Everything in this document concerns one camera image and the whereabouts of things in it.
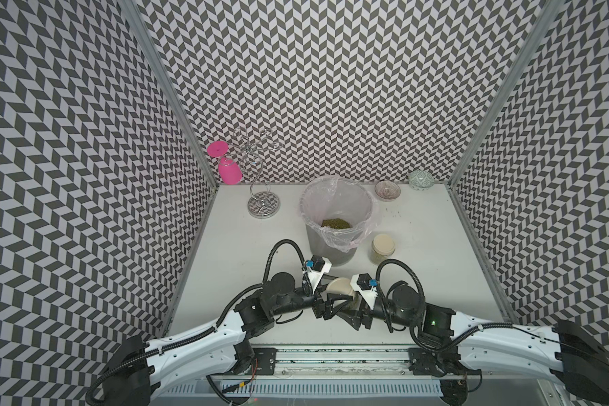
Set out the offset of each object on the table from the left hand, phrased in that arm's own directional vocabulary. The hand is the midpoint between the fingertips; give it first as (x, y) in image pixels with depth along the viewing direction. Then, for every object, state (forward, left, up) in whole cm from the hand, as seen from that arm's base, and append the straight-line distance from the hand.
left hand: (342, 291), depth 68 cm
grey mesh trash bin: (+13, +1, +3) cm, 13 cm away
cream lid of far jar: (+20, -17, -10) cm, 28 cm away
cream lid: (+1, +1, +1) cm, 2 cm away
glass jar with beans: (+16, -14, -12) cm, 24 cm away
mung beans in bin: (+31, 0, -11) cm, 33 cm away
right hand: (-2, +1, -4) cm, 4 cm away
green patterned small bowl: (+57, -41, -15) cm, 72 cm away
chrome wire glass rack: (+37, +28, -7) cm, 47 cm away
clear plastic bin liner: (+31, 0, +4) cm, 31 cm away
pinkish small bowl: (+51, -25, -14) cm, 58 cm away
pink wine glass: (+46, +41, +2) cm, 62 cm away
